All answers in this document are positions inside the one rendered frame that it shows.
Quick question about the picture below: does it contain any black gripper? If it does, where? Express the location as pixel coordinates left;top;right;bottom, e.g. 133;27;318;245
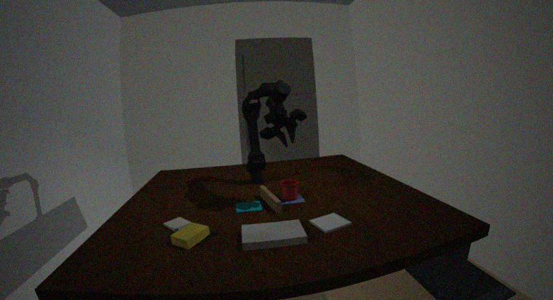
260;106;307;147

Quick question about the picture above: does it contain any olive yellow block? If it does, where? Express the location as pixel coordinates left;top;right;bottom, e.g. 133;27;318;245
170;223;210;250

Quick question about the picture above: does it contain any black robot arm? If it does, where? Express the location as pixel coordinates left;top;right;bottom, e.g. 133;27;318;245
242;80;291;184

